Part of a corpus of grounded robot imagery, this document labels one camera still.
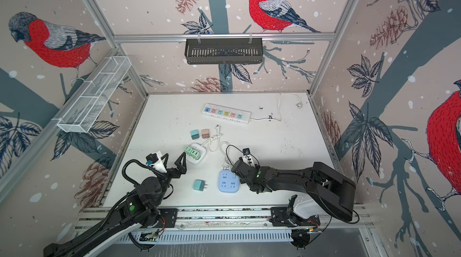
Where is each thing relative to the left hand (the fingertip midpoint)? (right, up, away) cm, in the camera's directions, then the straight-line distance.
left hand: (176, 155), depth 75 cm
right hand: (+30, -12, +12) cm, 34 cm away
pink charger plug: (+8, +6, +25) cm, 27 cm away
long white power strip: (+20, +18, +32) cm, 41 cm away
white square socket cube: (+7, -1, +17) cm, 18 cm away
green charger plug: (+2, 0, +11) cm, 12 cm away
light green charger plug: (+6, -2, +10) cm, 12 cm away
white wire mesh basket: (-38, +23, 0) cm, 44 cm away
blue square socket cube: (+23, -14, +6) cm, 27 cm away
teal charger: (+3, +6, +22) cm, 23 cm away
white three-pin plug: (+67, +22, +38) cm, 80 cm away
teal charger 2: (+9, -15, +6) cm, 19 cm away
